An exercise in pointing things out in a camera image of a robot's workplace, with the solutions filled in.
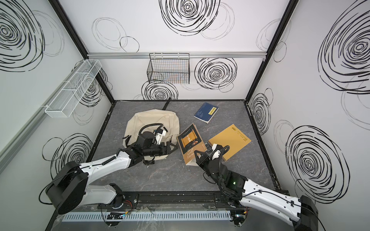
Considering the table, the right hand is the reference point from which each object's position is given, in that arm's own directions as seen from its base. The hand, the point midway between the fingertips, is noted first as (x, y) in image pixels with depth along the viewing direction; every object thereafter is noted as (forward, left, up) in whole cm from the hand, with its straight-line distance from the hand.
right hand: (192, 155), depth 73 cm
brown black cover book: (+10, +2, -4) cm, 11 cm away
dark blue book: (+43, -11, -16) cm, 47 cm away
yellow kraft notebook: (+22, -28, -18) cm, 40 cm away
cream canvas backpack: (+31, +42, -13) cm, 54 cm away
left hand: (+5, +10, -4) cm, 12 cm away
